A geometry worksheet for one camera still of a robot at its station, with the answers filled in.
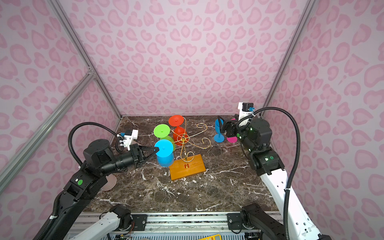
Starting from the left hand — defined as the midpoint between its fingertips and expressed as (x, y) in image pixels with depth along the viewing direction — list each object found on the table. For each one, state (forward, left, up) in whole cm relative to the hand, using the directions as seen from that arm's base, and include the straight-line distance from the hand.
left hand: (158, 148), depth 56 cm
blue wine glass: (+32, -31, -38) cm, 59 cm away
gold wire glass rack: (+10, -9, -37) cm, 39 cm away
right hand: (+14, -27, +3) cm, 31 cm away
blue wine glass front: (-1, -2, -4) cm, 5 cm away
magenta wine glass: (+30, -40, -40) cm, 64 cm away
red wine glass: (+10, -7, -7) cm, 14 cm away
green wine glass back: (+12, +1, -5) cm, 13 cm away
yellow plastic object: (-26, -21, -36) cm, 49 cm away
